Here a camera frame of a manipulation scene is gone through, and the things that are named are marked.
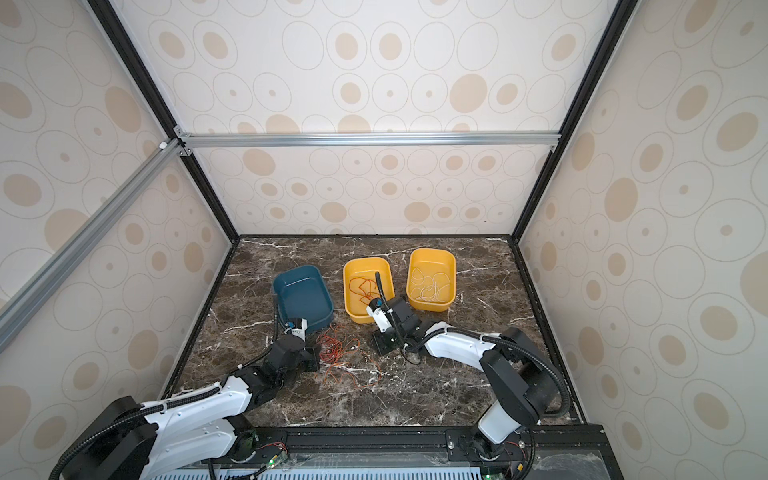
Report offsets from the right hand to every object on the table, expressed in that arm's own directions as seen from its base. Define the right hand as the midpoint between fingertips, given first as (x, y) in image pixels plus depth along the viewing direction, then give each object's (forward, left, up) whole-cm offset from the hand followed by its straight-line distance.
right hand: (373, 340), depth 87 cm
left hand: (-1, +12, +1) cm, 13 cm away
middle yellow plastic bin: (+23, +6, -4) cm, 24 cm away
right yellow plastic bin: (+32, -20, -2) cm, 38 cm away
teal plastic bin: (+21, +26, -5) cm, 34 cm away
